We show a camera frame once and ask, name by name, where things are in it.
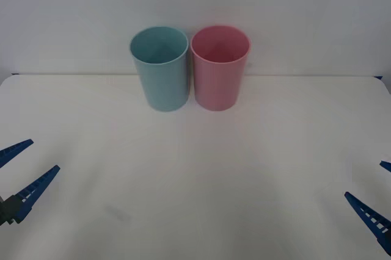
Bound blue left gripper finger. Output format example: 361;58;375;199
4;165;61;223
0;139;34;170

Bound pale blue plastic bin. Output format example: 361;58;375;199
128;26;189;112

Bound pink plastic bin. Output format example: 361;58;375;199
190;24;252;112

